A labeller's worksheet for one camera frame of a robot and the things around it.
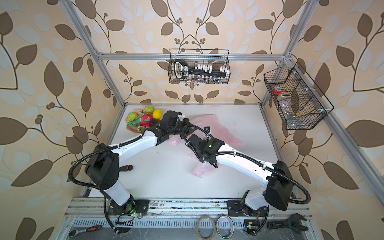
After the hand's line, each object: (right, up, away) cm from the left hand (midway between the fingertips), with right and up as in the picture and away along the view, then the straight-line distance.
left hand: (200, 125), depth 79 cm
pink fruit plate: (-47, -3, +23) cm, 52 cm away
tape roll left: (-2, -48, -10) cm, 49 cm away
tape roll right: (+7, -45, -14) cm, 47 cm away
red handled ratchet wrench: (-58, -48, -12) cm, 77 cm away
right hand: (+3, -13, -1) cm, 13 cm away
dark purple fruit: (-31, +1, +20) cm, 37 cm away
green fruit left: (-48, +5, +23) cm, 53 cm away
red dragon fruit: (-38, +3, +20) cm, 43 cm away
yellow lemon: (-29, +7, +22) cm, 38 cm away
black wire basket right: (+50, +11, -6) cm, 51 cm away
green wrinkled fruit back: (-36, +10, +26) cm, 46 cm away
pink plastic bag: (+7, -1, +23) cm, 24 cm away
